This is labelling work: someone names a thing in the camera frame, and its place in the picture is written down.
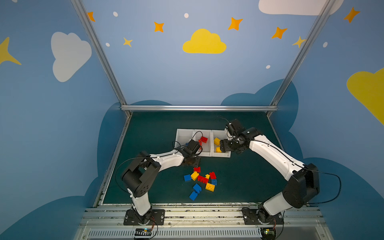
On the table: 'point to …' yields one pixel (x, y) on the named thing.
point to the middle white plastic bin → (207, 147)
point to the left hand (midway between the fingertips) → (196, 160)
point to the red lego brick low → (201, 179)
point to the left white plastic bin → (183, 136)
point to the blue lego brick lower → (197, 188)
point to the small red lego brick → (198, 169)
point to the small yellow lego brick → (207, 176)
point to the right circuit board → (268, 233)
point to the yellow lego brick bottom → (210, 187)
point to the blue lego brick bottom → (193, 195)
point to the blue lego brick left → (187, 177)
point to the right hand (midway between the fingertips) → (228, 145)
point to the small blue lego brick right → (214, 181)
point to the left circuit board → (143, 232)
